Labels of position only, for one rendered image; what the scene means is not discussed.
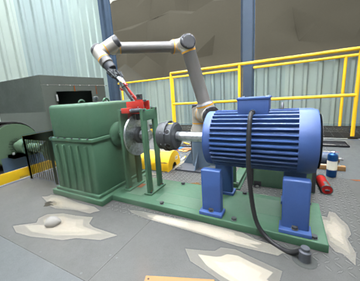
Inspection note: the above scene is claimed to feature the blue steel column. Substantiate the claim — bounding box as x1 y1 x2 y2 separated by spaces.
97 0 115 101
240 0 256 99

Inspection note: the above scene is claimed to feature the black mesh guard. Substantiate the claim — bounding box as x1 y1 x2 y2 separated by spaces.
22 131 58 184

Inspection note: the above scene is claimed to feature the green steel plinth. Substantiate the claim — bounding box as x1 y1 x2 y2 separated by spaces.
233 166 286 190

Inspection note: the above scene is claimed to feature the grey metal cylinder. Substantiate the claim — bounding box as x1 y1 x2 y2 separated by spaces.
320 150 344 165

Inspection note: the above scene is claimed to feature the grey chute housing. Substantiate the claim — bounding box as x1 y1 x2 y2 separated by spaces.
0 74 107 133

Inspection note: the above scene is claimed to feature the yellow coupling guard cover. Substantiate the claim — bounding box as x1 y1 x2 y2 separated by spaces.
140 148 181 173

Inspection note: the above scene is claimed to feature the steel drive shaft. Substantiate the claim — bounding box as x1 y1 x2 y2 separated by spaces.
174 131 204 145

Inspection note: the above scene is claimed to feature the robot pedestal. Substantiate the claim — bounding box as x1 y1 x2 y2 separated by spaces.
176 131 204 173

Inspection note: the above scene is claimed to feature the black floor mat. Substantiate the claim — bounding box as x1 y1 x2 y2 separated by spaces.
322 139 351 149

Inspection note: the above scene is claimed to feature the green brake stand frame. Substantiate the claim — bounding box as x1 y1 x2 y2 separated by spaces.
118 107 166 196

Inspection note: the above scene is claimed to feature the orange board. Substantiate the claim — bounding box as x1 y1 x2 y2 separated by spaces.
143 275 216 281

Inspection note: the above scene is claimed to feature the red brake caliper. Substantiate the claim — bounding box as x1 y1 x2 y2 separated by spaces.
121 98 152 116

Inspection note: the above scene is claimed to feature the blue white canister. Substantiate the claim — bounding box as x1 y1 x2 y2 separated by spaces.
325 151 340 179

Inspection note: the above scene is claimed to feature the red cylinder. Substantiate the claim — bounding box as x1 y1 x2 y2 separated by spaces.
315 173 334 195

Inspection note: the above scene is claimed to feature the grey brake disc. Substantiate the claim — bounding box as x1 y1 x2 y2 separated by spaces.
123 116 155 156

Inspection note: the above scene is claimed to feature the grey floor cable socket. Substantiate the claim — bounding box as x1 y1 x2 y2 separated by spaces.
296 245 313 265

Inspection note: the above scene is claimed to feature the grey stone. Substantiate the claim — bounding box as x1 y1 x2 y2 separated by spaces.
43 215 62 229

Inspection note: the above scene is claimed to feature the black power cable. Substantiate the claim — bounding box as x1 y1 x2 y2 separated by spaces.
245 109 304 256

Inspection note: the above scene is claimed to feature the red brake lever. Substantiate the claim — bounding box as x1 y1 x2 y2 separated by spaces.
116 76 139 102

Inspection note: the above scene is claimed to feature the yellow handrail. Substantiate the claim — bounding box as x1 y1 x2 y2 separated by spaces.
119 45 360 138

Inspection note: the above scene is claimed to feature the green conveyor drum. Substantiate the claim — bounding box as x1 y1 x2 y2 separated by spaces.
0 121 37 174

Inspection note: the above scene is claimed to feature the green gearbox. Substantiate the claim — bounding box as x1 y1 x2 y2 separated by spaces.
48 99 146 206

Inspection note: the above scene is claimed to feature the green base plate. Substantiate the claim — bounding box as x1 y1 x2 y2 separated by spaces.
111 177 330 254

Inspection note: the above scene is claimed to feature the yellow kerb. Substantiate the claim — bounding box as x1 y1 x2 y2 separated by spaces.
0 160 56 189

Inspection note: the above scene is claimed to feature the dark grey shaft coupling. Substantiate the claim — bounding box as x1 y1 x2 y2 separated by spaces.
155 121 184 152

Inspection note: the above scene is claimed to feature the wooden block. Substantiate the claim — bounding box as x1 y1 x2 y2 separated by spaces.
318 163 347 172

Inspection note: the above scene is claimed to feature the blue electric motor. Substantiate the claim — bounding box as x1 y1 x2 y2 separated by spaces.
198 94 325 240

